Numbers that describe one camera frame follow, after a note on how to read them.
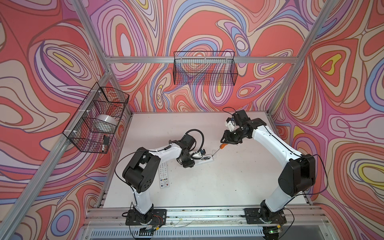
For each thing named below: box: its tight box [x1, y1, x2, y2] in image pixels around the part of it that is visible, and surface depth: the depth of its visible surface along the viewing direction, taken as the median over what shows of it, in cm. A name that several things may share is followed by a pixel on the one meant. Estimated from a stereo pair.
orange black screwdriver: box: [211, 143, 228, 157], surface depth 85 cm
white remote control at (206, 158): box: [194, 154, 214, 166], surface depth 94 cm
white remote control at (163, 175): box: [159, 161, 170, 189], surface depth 86 cm
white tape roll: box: [96, 114, 118, 126], surface depth 75 cm
